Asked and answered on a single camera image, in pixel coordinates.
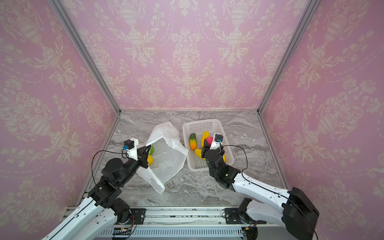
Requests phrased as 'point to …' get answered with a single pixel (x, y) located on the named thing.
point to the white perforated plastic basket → (193, 131)
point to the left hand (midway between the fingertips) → (151, 146)
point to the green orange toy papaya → (193, 141)
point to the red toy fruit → (209, 140)
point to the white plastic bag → (169, 156)
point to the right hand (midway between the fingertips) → (210, 141)
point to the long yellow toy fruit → (198, 152)
